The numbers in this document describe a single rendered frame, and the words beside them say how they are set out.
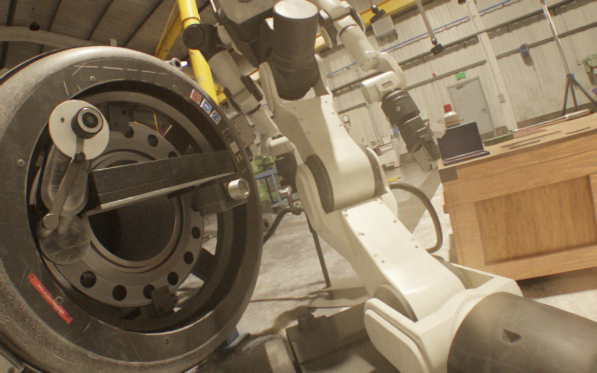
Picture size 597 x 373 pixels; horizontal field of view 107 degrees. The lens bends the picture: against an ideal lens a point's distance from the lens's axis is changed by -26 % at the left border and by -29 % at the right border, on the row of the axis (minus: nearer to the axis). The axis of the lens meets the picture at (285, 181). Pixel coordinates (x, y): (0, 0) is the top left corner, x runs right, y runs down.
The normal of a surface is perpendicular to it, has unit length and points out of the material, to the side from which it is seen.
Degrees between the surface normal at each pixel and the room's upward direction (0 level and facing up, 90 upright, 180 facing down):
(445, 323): 53
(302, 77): 152
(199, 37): 105
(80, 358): 100
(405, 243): 37
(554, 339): 19
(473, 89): 90
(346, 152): 45
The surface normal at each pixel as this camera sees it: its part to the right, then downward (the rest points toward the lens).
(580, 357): -0.60, -0.78
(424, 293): -0.07, -0.75
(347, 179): 0.19, -0.04
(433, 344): 0.05, -0.47
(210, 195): -0.47, 0.18
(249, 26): 0.33, 0.83
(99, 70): 0.83, -0.24
